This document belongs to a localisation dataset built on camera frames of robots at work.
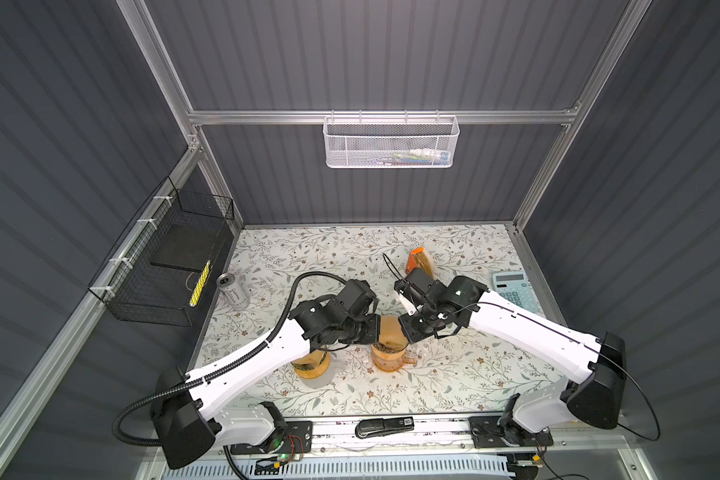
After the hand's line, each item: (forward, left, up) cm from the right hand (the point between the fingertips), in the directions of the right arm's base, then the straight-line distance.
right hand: (406, 335), depth 75 cm
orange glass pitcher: (-2, +4, -14) cm, 15 cm away
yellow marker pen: (+8, +50, +12) cm, 52 cm away
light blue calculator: (+24, -40, -14) cm, 49 cm away
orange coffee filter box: (+30, -7, -6) cm, 31 cm away
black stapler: (-19, +9, -9) cm, 23 cm away
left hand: (0, +6, +2) cm, 6 cm away
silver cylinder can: (+16, +51, -3) cm, 53 cm away
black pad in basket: (+17, +56, +16) cm, 60 cm away
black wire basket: (+11, +60, +13) cm, 63 cm away
